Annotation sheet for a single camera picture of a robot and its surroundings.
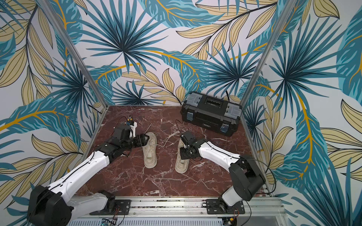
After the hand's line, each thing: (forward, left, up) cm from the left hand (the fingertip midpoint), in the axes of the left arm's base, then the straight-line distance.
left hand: (144, 139), depth 81 cm
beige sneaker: (-3, -2, -10) cm, 10 cm away
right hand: (-4, -23, -10) cm, 26 cm away
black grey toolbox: (+20, -46, +1) cm, 50 cm away
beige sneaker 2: (-11, -21, -9) cm, 26 cm away
